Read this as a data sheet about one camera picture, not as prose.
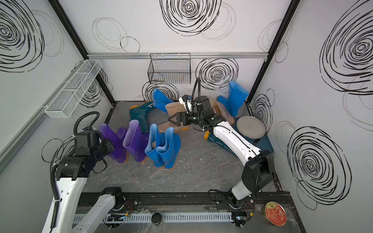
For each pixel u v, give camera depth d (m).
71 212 0.41
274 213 0.68
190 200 0.75
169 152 0.65
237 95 0.91
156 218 0.61
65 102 0.74
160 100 0.92
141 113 1.08
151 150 0.71
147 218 0.64
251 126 1.02
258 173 0.43
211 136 0.94
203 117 0.61
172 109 0.83
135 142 0.71
